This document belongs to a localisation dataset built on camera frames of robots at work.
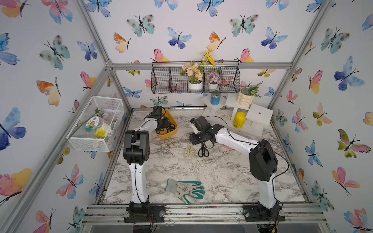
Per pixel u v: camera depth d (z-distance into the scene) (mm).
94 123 640
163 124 959
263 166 507
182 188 809
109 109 789
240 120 1010
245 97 866
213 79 886
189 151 961
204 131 709
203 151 962
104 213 758
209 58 823
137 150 592
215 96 982
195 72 807
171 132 1010
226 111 1216
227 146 613
